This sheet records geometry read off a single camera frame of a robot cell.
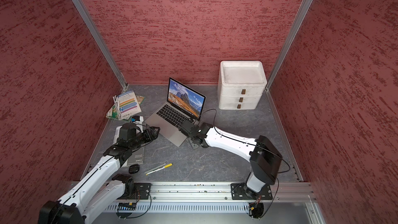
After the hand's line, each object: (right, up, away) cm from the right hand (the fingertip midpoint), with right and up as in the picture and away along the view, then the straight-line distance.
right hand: (200, 141), depth 83 cm
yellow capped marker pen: (-22, -14, -3) cm, 27 cm away
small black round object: (-35, -14, -3) cm, 38 cm away
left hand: (-26, +4, +2) cm, 26 cm away
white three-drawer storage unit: (+24, +32, +5) cm, 40 cm away
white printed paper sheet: (-51, +2, +9) cm, 52 cm away
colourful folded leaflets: (-54, +19, +24) cm, 62 cm away
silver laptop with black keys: (-12, +20, +18) cm, 29 cm away
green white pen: (-22, -13, -2) cm, 26 cm away
